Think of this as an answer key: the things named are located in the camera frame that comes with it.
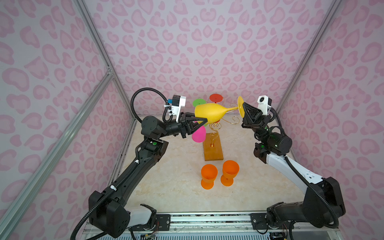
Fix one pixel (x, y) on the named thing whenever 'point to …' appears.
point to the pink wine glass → (199, 135)
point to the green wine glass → (198, 101)
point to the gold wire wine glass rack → (213, 150)
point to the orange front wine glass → (230, 169)
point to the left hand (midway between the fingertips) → (207, 120)
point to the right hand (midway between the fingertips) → (243, 110)
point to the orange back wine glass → (208, 174)
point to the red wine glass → (216, 98)
